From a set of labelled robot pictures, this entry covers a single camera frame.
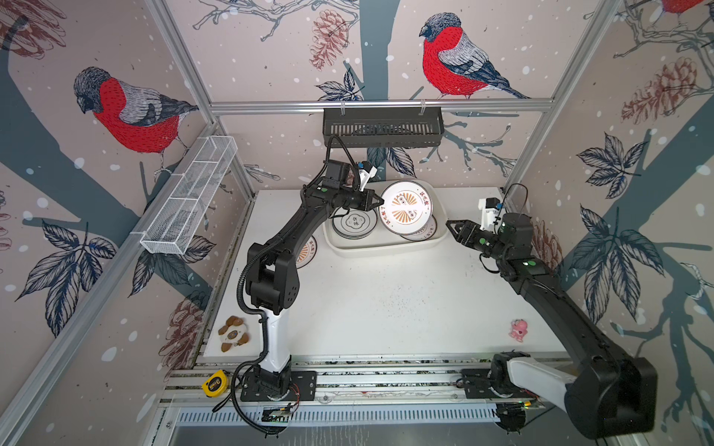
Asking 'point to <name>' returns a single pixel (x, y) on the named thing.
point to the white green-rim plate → (357, 224)
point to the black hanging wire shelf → (384, 126)
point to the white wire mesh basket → (173, 226)
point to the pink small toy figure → (519, 329)
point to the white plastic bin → (382, 241)
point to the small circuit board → (275, 415)
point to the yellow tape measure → (216, 384)
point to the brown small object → (233, 334)
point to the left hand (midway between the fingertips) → (382, 200)
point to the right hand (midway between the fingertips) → (449, 226)
